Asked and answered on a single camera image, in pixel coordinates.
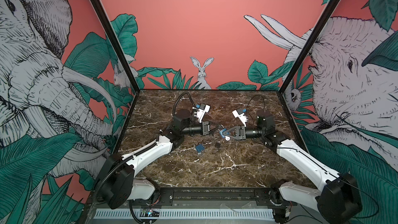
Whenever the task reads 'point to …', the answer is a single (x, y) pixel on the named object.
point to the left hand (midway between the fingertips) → (221, 127)
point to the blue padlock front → (221, 132)
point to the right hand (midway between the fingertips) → (224, 134)
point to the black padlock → (217, 145)
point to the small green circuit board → (148, 212)
